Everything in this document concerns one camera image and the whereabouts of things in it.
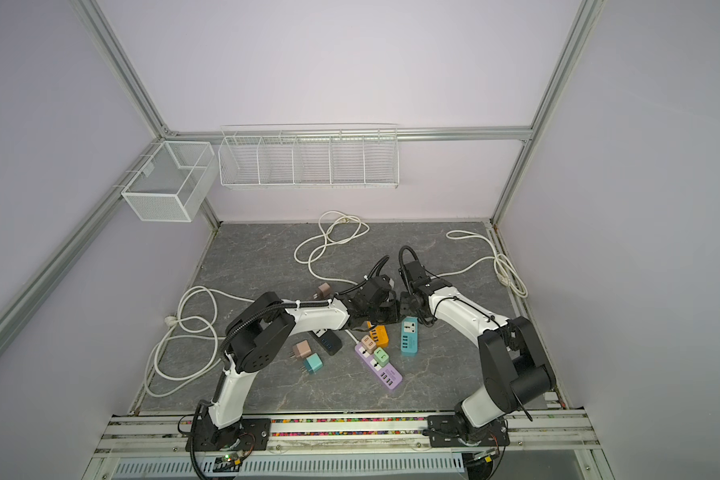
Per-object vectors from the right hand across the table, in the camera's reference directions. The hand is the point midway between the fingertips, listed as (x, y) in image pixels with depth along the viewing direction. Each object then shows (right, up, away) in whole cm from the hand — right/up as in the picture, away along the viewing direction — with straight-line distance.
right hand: (413, 308), depth 91 cm
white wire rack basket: (-35, +50, +10) cm, 61 cm away
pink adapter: (-13, -8, -10) cm, 19 cm away
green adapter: (-10, -11, -12) cm, 19 cm away
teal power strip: (-2, -7, -3) cm, 8 cm away
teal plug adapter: (-29, -14, -8) cm, 33 cm away
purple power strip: (-9, -16, -10) cm, 21 cm away
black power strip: (-25, -10, -4) cm, 27 cm away
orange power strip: (-10, -8, -4) cm, 13 cm away
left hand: (-2, -3, -1) cm, 4 cm away
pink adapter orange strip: (-29, +5, +6) cm, 30 cm away
